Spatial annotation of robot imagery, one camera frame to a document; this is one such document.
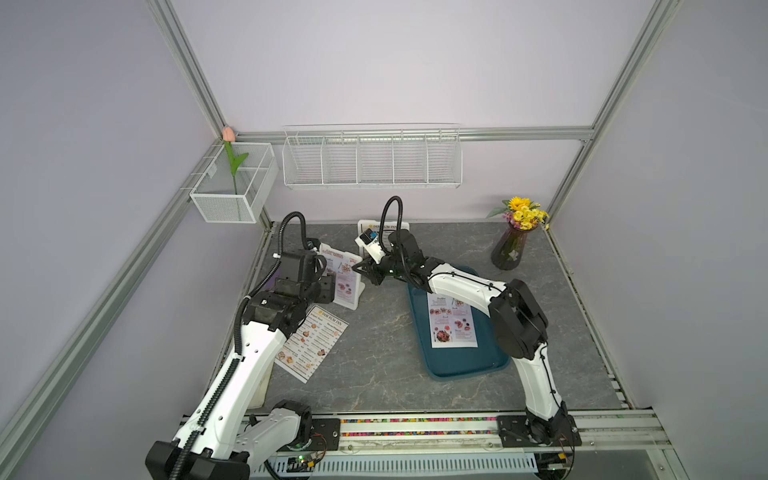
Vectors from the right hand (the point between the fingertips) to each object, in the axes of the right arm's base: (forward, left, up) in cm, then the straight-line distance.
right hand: (352, 264), depth 87 cm
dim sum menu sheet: (-19, +15, -17) cm, 29 cm away
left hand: (-10, +7, +7) cm, 14 cm away
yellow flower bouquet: (+13, -51, +8) cm, 53 cm away
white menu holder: (-4, -2, -6) cm, 7 cm away
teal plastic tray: (-23, -28, -19) cm, 41 cm away
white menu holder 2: (+1, -10, +15) cm, 18 cm away
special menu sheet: (-11, -30, -16) cm, 36 cm away
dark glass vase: (+11, -51, -8) cm, 53 cm away
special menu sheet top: (-1, +2, -3) cm, 4 cm away
